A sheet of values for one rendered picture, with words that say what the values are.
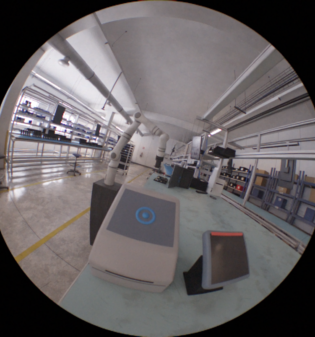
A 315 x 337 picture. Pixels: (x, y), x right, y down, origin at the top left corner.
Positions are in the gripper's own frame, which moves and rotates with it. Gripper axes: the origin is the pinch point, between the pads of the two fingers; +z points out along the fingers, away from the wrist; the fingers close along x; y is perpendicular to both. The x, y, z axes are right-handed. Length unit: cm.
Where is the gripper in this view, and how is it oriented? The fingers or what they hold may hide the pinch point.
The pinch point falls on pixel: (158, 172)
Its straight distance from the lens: 109.6
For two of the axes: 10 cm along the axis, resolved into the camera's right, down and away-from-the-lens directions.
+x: -2.3, 4.1, -8.9
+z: -2.1, 8.7, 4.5
